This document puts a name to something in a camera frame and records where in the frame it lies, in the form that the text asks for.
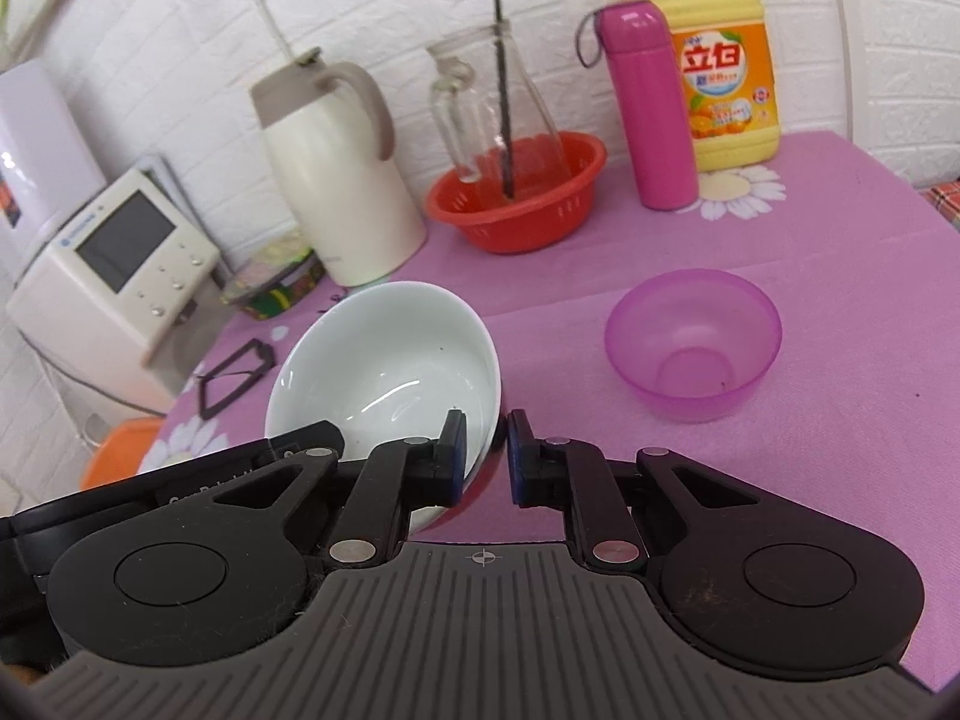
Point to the purple floral tablecloth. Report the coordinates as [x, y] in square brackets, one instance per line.
[825, 277]

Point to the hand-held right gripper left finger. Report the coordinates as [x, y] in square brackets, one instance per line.
[454, 459]

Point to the white device with screen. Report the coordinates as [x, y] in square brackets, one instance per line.
[120, 240]

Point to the red bowl with white inside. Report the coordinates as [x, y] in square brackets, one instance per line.
[382, 367]

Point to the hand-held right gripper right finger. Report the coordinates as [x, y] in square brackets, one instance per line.
[516, 465]

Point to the plaid blanket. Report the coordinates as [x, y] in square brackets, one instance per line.
[945, 204]

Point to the glass pitcher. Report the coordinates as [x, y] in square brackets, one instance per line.
[536, 127]

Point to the purple plastic bowl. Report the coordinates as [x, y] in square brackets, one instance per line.
[694, 345]

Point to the white appliance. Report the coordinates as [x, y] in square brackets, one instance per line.
[37, 135]

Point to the cream thermos jug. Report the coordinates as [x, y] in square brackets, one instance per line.
[337, 195]

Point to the orange stool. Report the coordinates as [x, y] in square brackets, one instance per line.
[120, 450]

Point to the yellow detergent bottle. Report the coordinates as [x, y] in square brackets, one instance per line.
[731, 90]

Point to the red plastic basket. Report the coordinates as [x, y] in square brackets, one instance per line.
[517, 231]

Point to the patterned food container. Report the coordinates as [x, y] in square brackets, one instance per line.
[274, 292]

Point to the pink bottle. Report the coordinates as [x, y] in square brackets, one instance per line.
[652, 112]

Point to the black stirring stick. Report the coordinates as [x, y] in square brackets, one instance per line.
[504, 90]

